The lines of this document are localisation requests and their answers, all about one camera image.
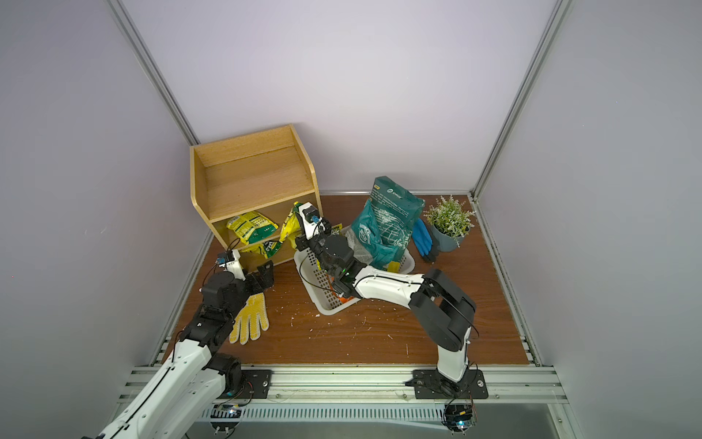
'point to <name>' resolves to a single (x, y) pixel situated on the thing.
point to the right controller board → (459, 418)
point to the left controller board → (225, 417)
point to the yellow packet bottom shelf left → (269, 248)
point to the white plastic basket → (325, 296)
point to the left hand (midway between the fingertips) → (263, 264)
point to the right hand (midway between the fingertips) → (299, 208)
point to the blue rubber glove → (425, 244)
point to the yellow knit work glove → (249, 319)
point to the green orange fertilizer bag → (343, 299)
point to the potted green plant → (451, 220)
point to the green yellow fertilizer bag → (383, 231)
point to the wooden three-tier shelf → (249, 187)
